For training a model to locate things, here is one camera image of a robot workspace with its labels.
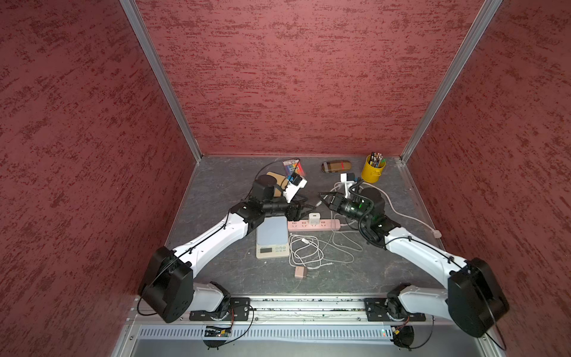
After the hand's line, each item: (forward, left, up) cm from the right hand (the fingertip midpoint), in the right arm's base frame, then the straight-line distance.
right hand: (316, 199), depth 77 cm
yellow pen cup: (+26, -30, -17) cm, 43 cm away
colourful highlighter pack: (+36, +8, -22) cm, 43 cm away
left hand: (-3, +2, 0) cm, 4 cm away
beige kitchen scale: (-1, +12, +13) cm, 18 cm away
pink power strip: (0, +4, -20) cm, 20 cm away
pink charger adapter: (-19, +6, -20) cm, 28 cm away
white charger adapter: (+1, 0, -16) cm, 16 cm away
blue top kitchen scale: (-6, +17, -18) cm, 26 cm away
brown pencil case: (+33, -12, -19) cm, 40 cm away
